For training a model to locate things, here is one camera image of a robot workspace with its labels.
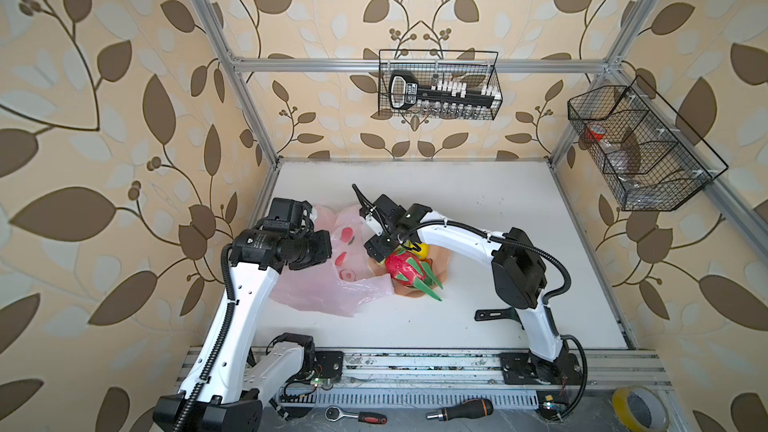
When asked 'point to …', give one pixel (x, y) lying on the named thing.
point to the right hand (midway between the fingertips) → (379, 245)
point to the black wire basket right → (650, 157)
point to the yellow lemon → (424, 251)
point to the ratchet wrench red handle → (334, 413)
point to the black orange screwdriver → (468, 409)
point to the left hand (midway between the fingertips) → (333, 248)
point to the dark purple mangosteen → (347, 275)
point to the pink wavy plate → (438, 260)
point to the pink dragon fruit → (413, 272)
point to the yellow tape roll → (640, 409)
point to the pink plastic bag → (344, 282)
